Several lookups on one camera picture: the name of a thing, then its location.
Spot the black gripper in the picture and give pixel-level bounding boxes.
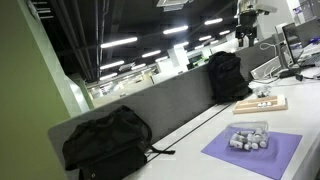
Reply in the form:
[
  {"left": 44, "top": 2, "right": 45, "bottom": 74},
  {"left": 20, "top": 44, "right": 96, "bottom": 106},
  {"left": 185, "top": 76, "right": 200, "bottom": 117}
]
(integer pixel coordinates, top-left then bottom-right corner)
[{"left": 234, "top": 9, "right": 259, "bottom": 48}]

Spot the light wooden two-compartment tray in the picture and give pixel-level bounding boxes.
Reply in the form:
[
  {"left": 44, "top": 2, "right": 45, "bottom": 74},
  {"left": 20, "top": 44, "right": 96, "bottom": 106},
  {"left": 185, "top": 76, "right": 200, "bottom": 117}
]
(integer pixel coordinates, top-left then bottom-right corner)
[{"left": 232, "top": 94, "right": 289, "bottom": 115}]

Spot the white flat box device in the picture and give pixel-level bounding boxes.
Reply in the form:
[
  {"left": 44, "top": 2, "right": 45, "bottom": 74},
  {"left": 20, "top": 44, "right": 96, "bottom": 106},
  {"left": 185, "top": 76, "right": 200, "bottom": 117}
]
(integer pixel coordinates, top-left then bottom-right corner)
[{"left": 249, "top": 55, "right": 283, "bottom": 80}]

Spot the fluorescent ceiling light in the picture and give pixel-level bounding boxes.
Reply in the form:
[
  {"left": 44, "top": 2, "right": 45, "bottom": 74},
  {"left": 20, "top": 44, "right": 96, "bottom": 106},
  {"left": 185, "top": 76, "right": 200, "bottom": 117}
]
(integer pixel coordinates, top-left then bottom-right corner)
[
  {"left": 203, "top": 17, "right": 224, "bottom": 27},
  {"left": 100, "top": 36, "right": 139, "bottom": 50},
  {"left": 198, "top": 34, "right": 213, "bottom": 42},
  {"left": 141, "top": 49, "right": 162, "bottom": 59},
  {"left": 99, "top": 60, "right": 126, "bottom": 71},
  {"left": 162, "top": 25, "right": 190, "bottom": 36}
]

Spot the upright black backpack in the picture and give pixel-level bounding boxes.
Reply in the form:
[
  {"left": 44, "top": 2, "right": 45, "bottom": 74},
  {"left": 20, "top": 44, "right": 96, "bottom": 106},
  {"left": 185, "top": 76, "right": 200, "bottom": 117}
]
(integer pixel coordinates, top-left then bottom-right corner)
[{"left": 207, "top": 50, "right": 253, "bottom": 104}]

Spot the open dark laptop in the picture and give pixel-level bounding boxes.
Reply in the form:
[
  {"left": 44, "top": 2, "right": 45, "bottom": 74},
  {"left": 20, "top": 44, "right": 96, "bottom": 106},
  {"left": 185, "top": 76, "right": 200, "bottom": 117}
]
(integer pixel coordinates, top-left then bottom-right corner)
[{"left": 281, "top": 21, "right": 320, "bottom": 68}]

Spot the ceiling air vent unit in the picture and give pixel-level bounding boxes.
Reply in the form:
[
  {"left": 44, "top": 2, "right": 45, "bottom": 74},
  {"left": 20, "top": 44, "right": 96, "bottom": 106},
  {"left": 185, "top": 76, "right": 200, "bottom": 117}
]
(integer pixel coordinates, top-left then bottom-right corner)
[{"left": 155, "top": 0, "right": 195, "bottom": 13}]

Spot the clear plastic vial container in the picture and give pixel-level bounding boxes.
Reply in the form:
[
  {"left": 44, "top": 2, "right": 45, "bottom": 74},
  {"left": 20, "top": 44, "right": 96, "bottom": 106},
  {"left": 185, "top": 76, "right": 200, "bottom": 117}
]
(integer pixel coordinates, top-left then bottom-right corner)
[{"left": 223, "top": 120, "right": 270, "bottom": 152}]

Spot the grey desk partition panel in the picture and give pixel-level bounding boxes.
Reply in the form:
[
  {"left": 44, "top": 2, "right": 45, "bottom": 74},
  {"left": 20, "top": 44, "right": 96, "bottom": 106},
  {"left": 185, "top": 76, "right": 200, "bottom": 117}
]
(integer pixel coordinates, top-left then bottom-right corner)
[{"left": 47, "top": 35, "right": 283, "bottom": 180}]

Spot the purple mat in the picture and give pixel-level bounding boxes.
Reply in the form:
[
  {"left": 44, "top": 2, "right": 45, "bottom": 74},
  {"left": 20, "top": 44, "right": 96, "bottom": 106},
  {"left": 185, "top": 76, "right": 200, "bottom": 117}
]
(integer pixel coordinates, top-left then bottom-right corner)
[{"left": 200, "top": 126, "right": 303, "bottom": 180}]

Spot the white cable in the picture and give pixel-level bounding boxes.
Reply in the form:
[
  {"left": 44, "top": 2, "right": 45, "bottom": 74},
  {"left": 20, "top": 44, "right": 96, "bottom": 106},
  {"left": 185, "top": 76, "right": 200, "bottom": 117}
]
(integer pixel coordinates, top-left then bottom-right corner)
[{"left": 259, "top": 41, "right": 285, "bottom": 78}]

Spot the black power adapter with cable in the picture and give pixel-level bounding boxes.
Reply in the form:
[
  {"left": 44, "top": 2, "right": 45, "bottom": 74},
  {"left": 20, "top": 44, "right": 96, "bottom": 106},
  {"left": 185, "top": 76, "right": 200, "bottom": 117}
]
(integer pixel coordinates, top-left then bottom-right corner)
[{"left": 278, "top": 67, "right": 320, "bottom": 82}]

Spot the large black backpack with strap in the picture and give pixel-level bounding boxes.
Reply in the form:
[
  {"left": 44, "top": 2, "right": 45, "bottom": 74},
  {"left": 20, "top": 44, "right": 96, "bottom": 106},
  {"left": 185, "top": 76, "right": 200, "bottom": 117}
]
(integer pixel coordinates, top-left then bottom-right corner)
[{"left": 61, "top": 105, "right": 176, "bottom": 180}]

